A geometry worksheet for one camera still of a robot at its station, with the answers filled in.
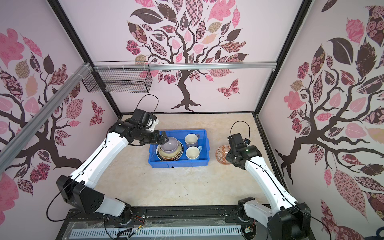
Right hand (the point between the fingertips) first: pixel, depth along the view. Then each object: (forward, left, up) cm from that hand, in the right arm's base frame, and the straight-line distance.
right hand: (232, 156), depth 80 cm
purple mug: (+17, +23, -8) cm, 30 cm away
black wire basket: (+48, +69, +21) cm, 86 cm away
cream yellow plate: (+6, +36, -10) cm, 38 cm away
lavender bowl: (+10, +36, -4) cm, 37 cm away
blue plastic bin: (0, +28, -6) cm, 28 cm away
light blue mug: (+8, +22, -8) cm, 25 cm away
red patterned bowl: (+3, +6, -3) cm, 7 cm away
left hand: (+4, +39, +9) cm, 40 cm away
